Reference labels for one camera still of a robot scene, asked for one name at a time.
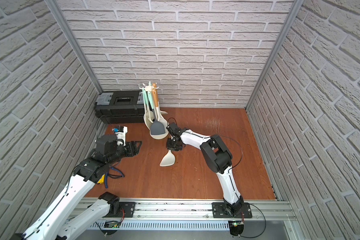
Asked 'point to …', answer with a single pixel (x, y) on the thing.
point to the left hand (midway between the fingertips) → (138, 139)
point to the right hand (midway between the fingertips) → (170, 147)
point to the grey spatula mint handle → (156, 127)
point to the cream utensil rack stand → (165, 124)
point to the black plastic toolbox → (120, 107)
